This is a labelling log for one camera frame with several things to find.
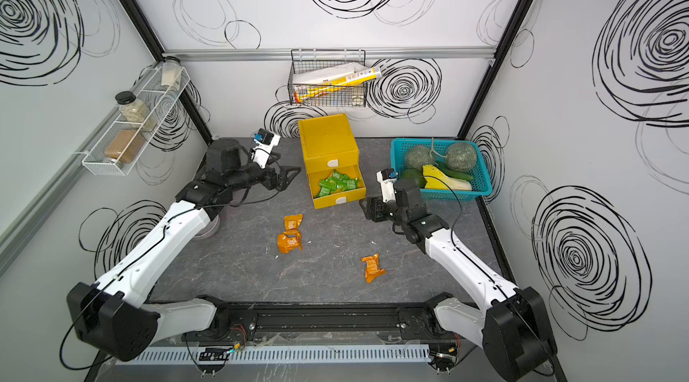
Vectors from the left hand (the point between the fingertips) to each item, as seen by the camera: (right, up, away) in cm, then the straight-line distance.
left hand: (288, 161), depth 74 cm
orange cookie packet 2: (+24, -34, +9) cm, 42 cm away
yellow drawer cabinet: (+12, 0, +14) cm, 18 cm away
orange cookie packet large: (-3, -27, +15) cm, 30 cm away
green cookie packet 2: (+13, -7, +22) cm, 26 cm away
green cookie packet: (+9, -9, +20) cm, 23 cm away
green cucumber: (+56, -5, +25) cm, 62 cm away
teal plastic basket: (+65, -9, +22) cm, 69 cm away
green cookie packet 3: (+18, -8, +20) cm, 27 cm away
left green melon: (+44, +2, +25) cm, 51 cm away
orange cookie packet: (-3, -22, +19) cm, 29 cm away
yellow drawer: (+14, -12, +13) cm, 22 cm away
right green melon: (+58, +2, +23) cm, 63 cm away
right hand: (+23, -12, +7) cm, 27 cm away
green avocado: (+42, -4, +24) cm, 48 cm away
